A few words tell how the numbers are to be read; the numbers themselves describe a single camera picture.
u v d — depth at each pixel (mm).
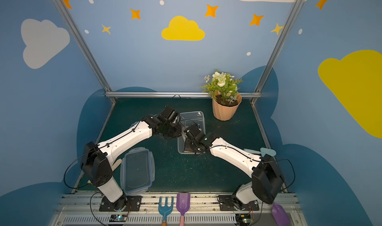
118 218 714
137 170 857
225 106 960
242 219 716
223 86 905
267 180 420
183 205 736
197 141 616
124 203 683
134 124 1046
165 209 721
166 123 633
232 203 748
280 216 717
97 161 426
